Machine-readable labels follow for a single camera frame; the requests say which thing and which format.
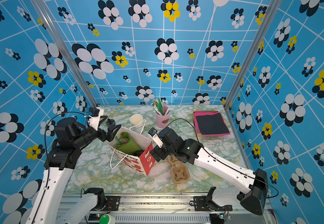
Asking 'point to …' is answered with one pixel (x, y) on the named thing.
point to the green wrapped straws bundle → (158, 106)
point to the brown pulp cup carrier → (179, 171)
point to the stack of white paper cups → (137, 123)
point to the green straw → (119, 142)
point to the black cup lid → (138, 153)
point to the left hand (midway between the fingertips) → (112, 120)
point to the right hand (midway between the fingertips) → (157, 144)
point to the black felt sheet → (212, 124)
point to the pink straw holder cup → (163, 121)
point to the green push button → (107, 219)
